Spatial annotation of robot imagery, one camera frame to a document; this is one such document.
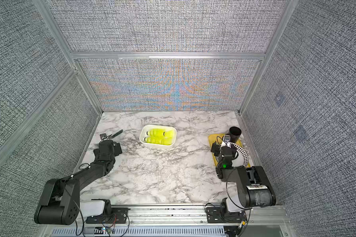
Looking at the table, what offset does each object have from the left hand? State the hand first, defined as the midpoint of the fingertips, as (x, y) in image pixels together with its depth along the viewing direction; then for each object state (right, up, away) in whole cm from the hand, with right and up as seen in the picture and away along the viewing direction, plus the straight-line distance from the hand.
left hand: (111, 144), depth 90 cm
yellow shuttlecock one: (+29, +6, +14) cm, 32 cm away
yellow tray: (+69, +2, +12) cm, 70 cm away
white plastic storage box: (+18, +8, +12) cm, 22 cm away
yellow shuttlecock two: (+33, +1, +10) cm, 35 cm away
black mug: (+79, +7, +8) cm, 80 cm away
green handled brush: (-2, +6, +16) cm, 18 cm away
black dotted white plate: (+80, -9, 0) cm, 81 cm away
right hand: (+70, +3, +1) cm, 70 cm away
